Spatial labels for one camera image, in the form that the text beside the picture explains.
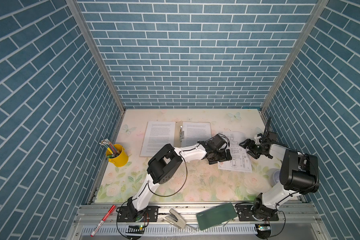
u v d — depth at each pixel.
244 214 0.73
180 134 1.04
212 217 0.73
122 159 0.85
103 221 0.71
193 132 1.08
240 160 0.93
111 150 0.84
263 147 0.74
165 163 0.55
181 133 1.05
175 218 0.71
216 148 0.74
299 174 0.48
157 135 1.05
